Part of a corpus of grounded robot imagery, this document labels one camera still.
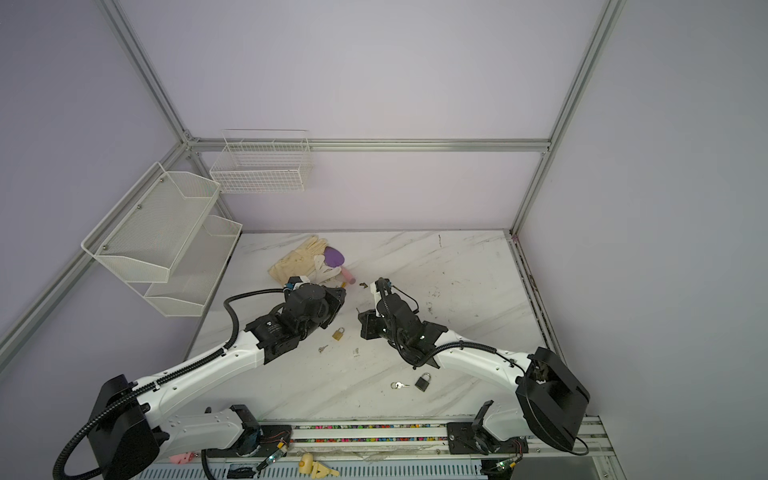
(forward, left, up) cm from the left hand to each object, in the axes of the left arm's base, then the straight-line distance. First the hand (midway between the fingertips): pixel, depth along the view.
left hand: (346, 291), depth 79 cm
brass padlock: (-3, +5, -21) cm, 21 cm away
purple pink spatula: (+27, +9, -20) cm, 35 cm away
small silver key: (-18, -15, -20) cm, 30 cm away
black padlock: (-17, -21, -20) cm, 34 cm away
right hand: (-5, -3, -4) cm, 7 cm away
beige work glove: (+26, +22, -20) cm, 40 cm away
